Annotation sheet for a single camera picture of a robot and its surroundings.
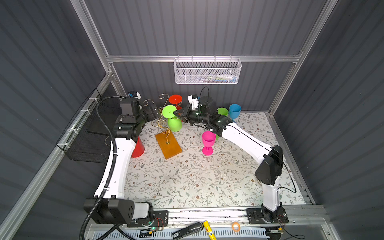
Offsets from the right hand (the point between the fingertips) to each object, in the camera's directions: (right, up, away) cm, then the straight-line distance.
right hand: (173, 114), depth 71 cm
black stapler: (+9, -56, +1) cm, 57 cm away
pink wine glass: (+19, -14, +20) cm, 31 cm away
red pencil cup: (-28, -21, +30) cm, 46 cm away
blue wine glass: (+38, +5, +33) cm, 50 cm away
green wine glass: (-1, -5, +8) cm, 10 cm away
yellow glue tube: (+18, -56, -3) cm, 59 cm away
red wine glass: (0, +9, +11) cm, 14 cm away
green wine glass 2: (+30, +5, +32) cm, 44 cm away
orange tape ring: (+29, -55, 0) cm, 62 cm away
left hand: (-12, +3, +2) cm, 13 cm away
